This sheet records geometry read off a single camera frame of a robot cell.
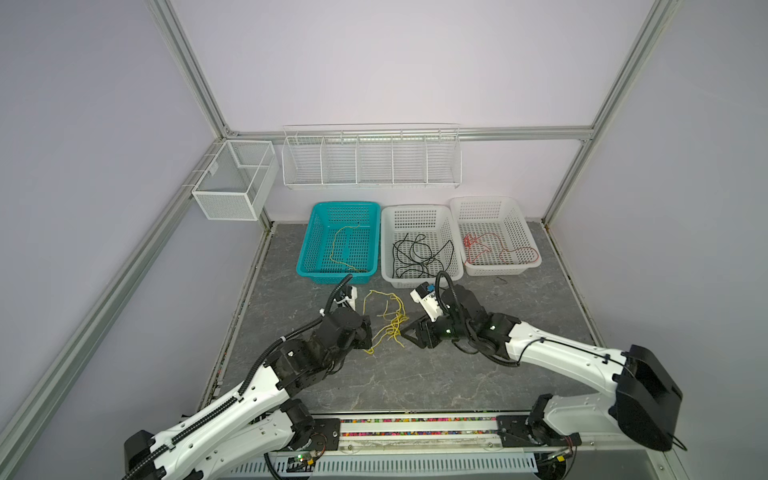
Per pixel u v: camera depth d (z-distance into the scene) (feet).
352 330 1.75
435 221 3.80
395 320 2.47
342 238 3.80
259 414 1.56
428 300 2.33
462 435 2.48
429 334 2.20
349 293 2.14
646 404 1.34
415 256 3.52
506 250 3.67
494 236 3.80
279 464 2.32
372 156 3.17
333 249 3.67
